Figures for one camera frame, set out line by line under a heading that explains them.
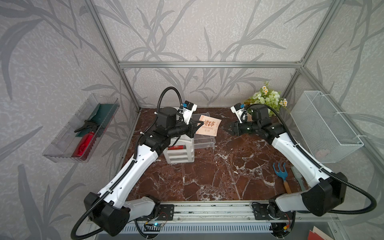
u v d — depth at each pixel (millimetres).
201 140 1001
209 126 722
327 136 602
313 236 674
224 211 753
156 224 707
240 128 663
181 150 805
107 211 363
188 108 586
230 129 690
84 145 580
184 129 596
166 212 735
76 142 632
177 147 897
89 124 663
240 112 679
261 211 723
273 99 822
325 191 393
